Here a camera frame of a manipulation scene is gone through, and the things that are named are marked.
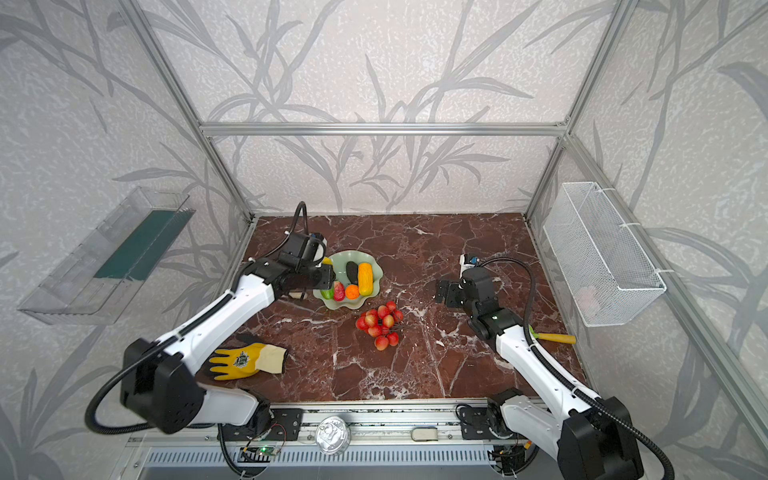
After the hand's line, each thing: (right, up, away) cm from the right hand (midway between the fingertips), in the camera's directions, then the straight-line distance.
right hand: (452, 273), depth 85 cm
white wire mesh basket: (+28, +3, -22) cm, 36 cm away
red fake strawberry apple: (-35, -7, +11) cm, 37 cm away
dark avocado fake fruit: (-31, -1, +14) cm, 34 cm away
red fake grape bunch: (-21, -15, 0) cm, 26 cm away
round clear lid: (-31, -35, -17) cm, 50 cm away
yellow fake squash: (-27, -3, +11) cm, 29 cm away
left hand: (-34, +2, -1) cm, 34 cm away
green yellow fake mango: (-35, -5, -4) cm, 36 cm away
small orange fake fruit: (-30, -7, +9) cm, 33 cm away
